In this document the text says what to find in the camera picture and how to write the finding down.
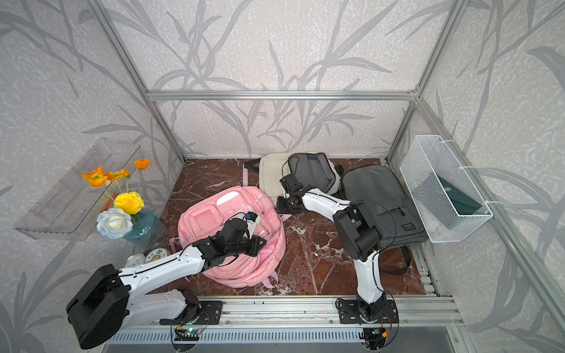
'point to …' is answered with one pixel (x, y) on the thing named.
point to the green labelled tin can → (157, 254)
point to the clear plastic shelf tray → (70, 210)
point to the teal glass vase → (147, 232)
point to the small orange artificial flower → (142, 164)
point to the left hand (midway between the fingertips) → (266, 243)
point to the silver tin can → (134, 260)
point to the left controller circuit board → (187, 334)
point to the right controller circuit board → (375, 337)
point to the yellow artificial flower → (131, 201)
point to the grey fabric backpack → (395, 213)
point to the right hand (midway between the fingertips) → (279, 207)
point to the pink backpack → (205, 215)
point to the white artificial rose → (115, 223)
